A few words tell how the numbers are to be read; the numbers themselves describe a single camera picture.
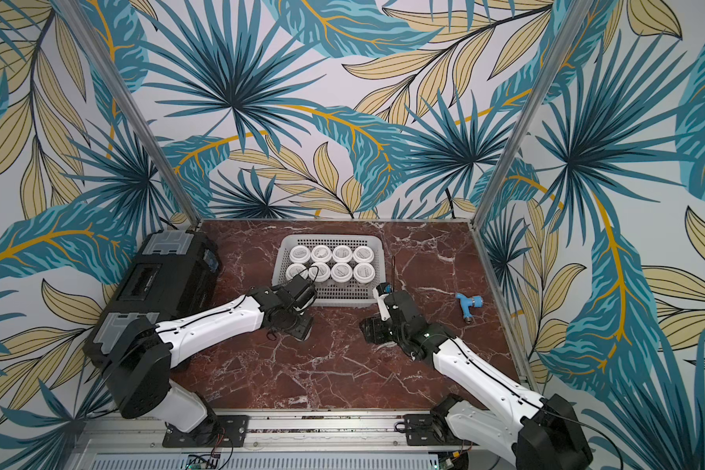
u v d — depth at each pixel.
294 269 0.96
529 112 0.86
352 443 0.73
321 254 1.00
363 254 1.00
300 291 0.67
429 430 0.74
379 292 0.74
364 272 0.95
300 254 1.00
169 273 0.85
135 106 0.86
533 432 0.40
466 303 0.96
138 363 0.42
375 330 0.71
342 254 1.00
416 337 0.60
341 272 0.96
